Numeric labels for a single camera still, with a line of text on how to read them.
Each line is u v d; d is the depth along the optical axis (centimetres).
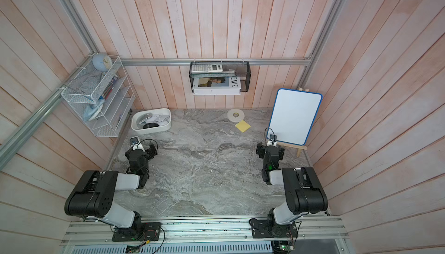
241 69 97
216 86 93
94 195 46
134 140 78
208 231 75
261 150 86
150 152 84
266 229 73
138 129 104
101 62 80
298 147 93
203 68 90
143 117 111
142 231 71
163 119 108
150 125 107
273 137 79
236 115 118
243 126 111
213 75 90
